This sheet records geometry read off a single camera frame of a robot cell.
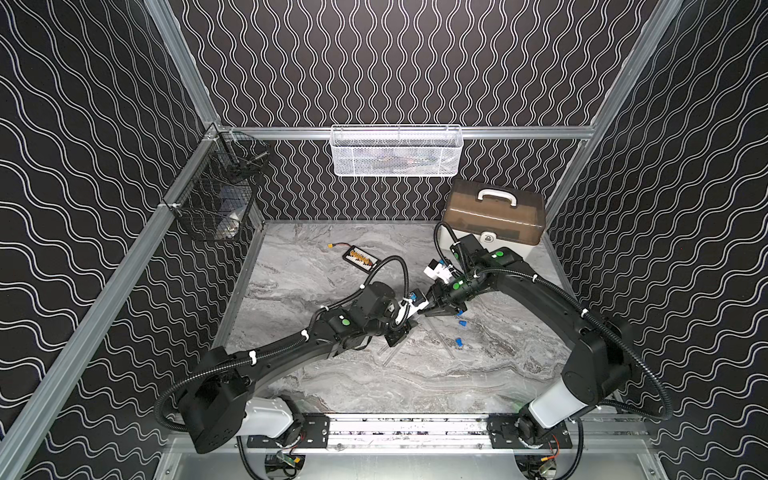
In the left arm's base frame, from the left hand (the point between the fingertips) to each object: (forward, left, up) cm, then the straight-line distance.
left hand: (415, 315), depth 77 cm
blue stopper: (+7, -16, -15) cm, 24 cm away
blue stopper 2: (+1, -15, -16) cm, 22 cm away
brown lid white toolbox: (+34, -27, +5) cm, 44 cm away
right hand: (+1, -2, +2) cm, 3 cm away
